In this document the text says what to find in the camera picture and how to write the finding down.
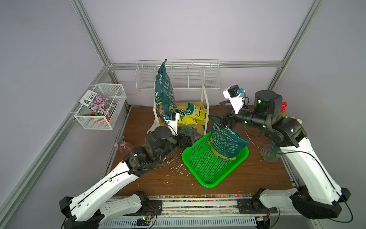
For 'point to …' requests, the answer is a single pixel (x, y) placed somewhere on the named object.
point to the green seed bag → (198, 136)
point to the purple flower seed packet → (98, 103)
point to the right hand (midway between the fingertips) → (216, 108)
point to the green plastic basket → (206, 167)
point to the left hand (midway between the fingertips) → (189, 130)
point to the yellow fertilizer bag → (192, 114)
